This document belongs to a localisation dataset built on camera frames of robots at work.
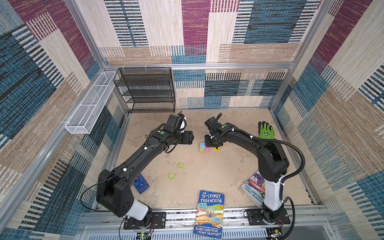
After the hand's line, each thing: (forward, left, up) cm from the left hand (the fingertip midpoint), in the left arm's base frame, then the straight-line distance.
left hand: (189, 134), depth 82 cm
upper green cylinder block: (-8, +6, -20) cm, 22 cm away
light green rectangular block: (+1, -7, -18) cm, 19 cm away
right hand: (+1, -12, -13) cm, 18 cm away
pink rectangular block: (+1, -11, -18) cm, 21 cm away
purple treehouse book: (-23, -35, -18) cm, 45 cm away
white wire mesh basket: (+3, +49, +13) cm, 51 cm away
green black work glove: (+15, -52, -18) cm, 57 cm away
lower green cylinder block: (-15, +11, -20) cm, 27 cm away
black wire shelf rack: (+41, +30, -2) cm, 51 cm away
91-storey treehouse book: (-36, -9, -17) cm, 41 cm away
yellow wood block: (-6, -14, -4) cm, 16 cm away
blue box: (-21, +26, -15) cm, 36 cm away
